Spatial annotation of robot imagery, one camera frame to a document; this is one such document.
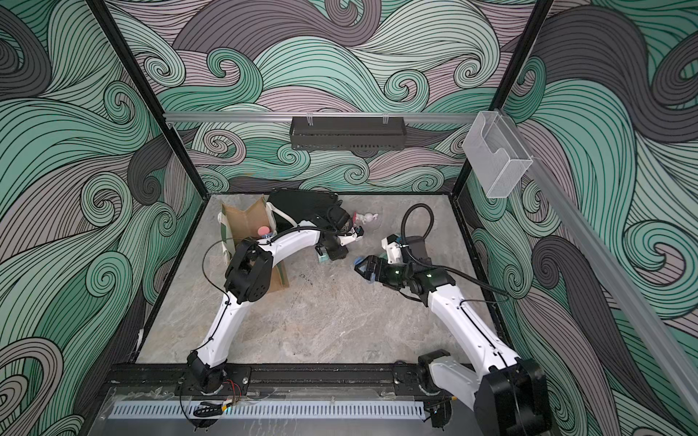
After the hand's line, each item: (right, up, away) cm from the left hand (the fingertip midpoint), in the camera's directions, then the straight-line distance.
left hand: (342, 246), depth 99 cm
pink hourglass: (-29, +6, -2) cm, 30 cm away
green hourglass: (-7, -4, -3) cm, 8 cm away
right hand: (+7, -5, -21) cm, 23 cm away
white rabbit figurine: (+10, +11, +9) cm, 18 cm away
